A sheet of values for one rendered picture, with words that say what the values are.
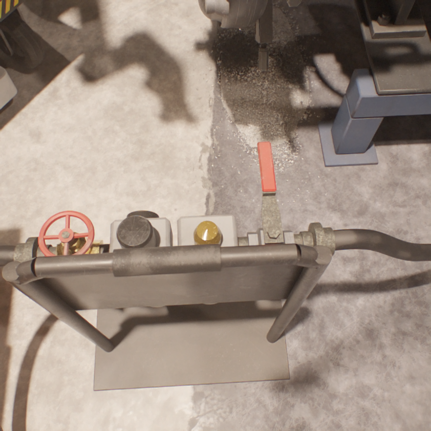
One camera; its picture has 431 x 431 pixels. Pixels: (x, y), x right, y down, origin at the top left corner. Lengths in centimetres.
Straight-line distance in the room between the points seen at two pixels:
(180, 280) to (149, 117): 75
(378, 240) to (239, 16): 50
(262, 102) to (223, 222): 74
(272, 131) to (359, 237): 66
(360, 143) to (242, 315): 53
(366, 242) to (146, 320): 57
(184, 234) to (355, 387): 60
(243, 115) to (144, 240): 78
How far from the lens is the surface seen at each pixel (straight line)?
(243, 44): 147
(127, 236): 61
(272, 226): 65
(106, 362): 109
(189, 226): 65
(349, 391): 110
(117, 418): 108
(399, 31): 120
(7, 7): 126
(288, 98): 137
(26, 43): 141
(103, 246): 68
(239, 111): 133
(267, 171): 67
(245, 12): 94
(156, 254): 52
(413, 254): 80
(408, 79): 114
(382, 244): 72
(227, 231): 65
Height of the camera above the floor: 106
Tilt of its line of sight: 65 degrees down
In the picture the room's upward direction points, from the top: straight up
